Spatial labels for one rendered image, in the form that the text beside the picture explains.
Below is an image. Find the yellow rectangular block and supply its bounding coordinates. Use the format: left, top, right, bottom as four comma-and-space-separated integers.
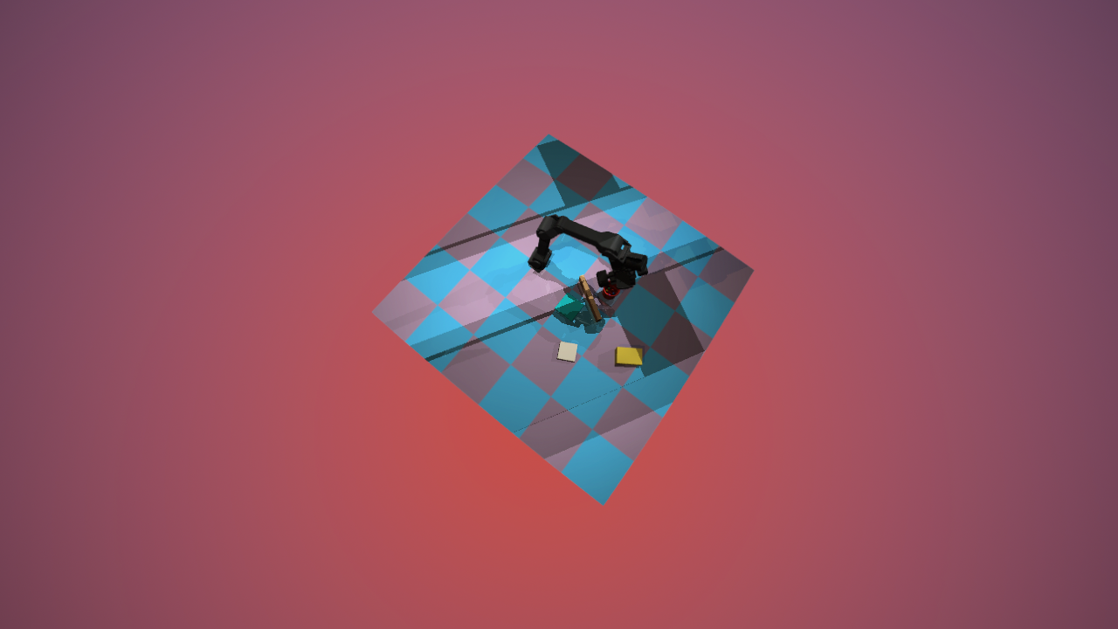
616, 347, 642, 365

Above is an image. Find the brown rectangular block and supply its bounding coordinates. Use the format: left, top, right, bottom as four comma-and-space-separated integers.
579, 275, 601, 322

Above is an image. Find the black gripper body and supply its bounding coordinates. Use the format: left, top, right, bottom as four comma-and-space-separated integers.
597, 266, 648, 287

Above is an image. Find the beige square block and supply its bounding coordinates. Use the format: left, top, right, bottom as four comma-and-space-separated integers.
557, 342, 577, 362

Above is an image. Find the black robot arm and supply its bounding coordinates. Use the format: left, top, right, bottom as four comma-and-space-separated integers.
528, 215, 648, 289

